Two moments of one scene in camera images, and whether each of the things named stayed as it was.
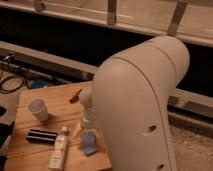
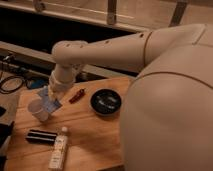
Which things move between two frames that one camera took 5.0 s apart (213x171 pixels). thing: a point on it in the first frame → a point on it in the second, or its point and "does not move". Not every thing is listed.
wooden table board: x=40 y=116 does not move
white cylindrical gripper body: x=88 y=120 → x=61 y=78
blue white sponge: x=89 y=141 → x=50 y=104
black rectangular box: x=42 y=137 does not move
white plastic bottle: x=57 y=157 does not move
